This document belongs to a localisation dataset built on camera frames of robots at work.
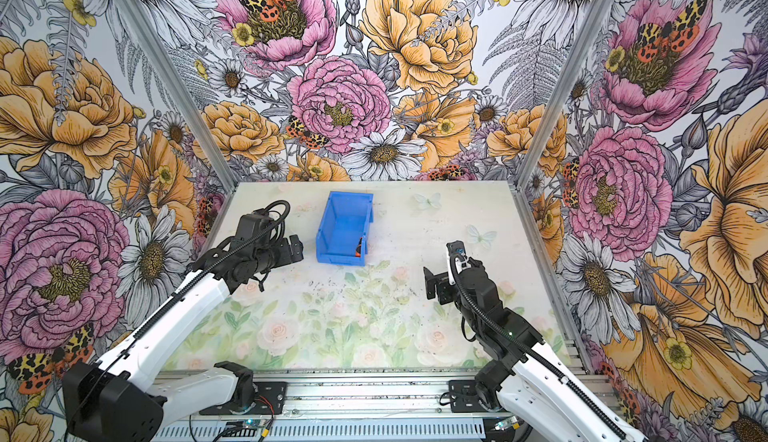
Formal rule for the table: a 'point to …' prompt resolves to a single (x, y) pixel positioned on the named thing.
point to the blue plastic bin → (346, 219)
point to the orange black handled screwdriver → (358, 249)
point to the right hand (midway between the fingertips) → (443, 273)
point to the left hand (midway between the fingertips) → (285, 259)
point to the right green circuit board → (507, 423)
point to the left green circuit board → (253, 423)
